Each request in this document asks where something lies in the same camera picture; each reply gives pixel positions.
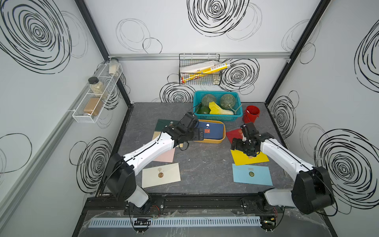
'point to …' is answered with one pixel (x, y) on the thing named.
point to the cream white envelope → (161, 175)
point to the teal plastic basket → (197, 97)
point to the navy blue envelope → (211, 131)
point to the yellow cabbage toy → (215, 109)
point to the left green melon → (207, 98)
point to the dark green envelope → (162, 123)
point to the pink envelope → (166, 156)
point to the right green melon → (227, 101)
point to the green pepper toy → (203, 110)
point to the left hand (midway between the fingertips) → (196, 133)
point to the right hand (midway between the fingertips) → (238, 149)
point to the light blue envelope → (251, 174)
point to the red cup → (250, 114)
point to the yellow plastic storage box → (213, 141)
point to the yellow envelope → (241, 158)
